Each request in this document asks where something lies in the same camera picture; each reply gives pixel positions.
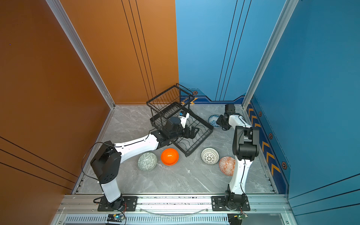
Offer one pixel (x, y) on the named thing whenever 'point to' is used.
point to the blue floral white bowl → (212, 120)
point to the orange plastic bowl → (169, 156)
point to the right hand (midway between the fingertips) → (219, 122)
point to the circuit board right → (236, 219)
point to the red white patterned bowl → (227, 165)
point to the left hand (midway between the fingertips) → (194, 127)
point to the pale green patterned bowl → (147, 161)
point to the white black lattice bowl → (209, 156)
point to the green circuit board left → (115, 218)
